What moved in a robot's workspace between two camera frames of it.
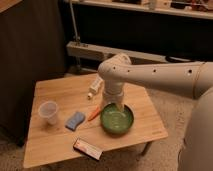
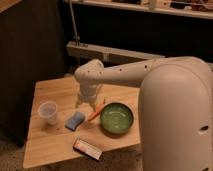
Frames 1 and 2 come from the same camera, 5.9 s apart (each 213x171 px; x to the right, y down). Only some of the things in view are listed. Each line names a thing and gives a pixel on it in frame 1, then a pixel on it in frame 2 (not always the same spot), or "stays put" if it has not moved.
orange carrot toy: [94, 114] stays put
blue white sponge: [75, 120] stays put
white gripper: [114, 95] → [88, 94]
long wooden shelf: [197, 13] stays put
